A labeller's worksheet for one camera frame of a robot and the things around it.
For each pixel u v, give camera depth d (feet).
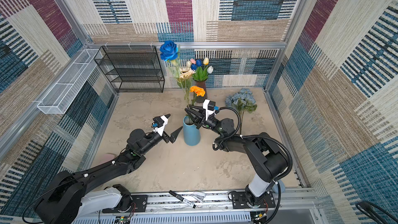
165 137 2.25
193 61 3.09
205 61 3.08
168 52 1.72
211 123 2.27
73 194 1.33
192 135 2.66
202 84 3.31
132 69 3.63
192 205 2.38
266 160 1.52
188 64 3.02
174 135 2.30
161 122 2.08
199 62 3.08
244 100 3.36
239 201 2.39
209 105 2.07
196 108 2.31
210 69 3.05
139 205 2.39
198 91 2.39
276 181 1.65
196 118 2.25
